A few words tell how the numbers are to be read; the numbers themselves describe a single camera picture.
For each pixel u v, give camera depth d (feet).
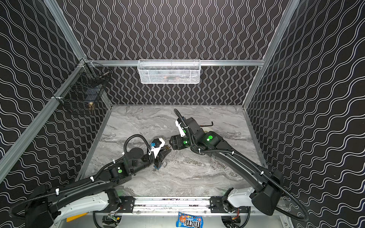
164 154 2.16
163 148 2.02
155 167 2.89
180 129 1.86
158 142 1.99
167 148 2.31
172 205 2.49
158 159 2.05
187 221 2.26
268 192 1.25
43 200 1.35
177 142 2.06
